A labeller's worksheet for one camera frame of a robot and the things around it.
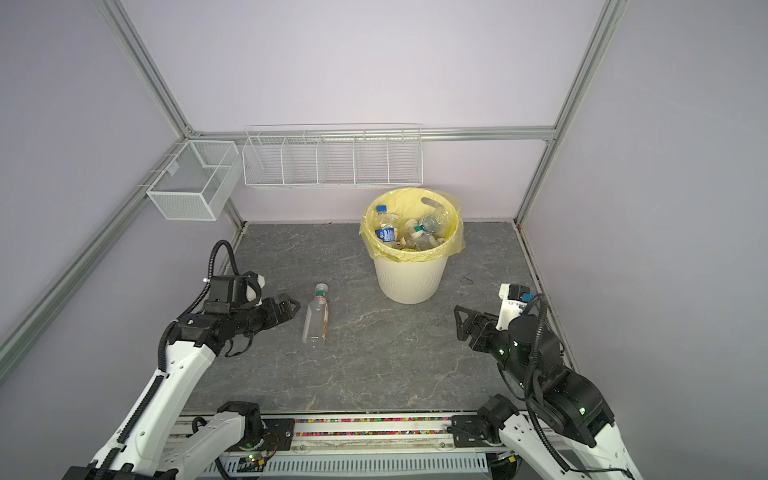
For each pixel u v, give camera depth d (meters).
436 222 0.86
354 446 0.73
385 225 0.87
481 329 0.54
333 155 0.99
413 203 0.93
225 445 0.59
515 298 0.53
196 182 0.99
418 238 0.91
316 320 0.91
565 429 0.40
